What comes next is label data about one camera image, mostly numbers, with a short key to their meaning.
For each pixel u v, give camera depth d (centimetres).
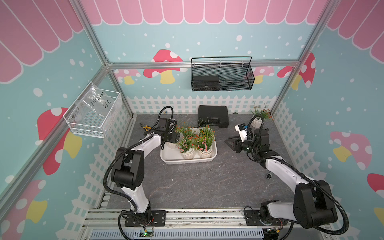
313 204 42
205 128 95
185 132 92
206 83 88
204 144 85
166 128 78
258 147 66
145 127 112
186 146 85
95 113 71
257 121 108
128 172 49
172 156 97
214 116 117
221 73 95
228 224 74
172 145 87
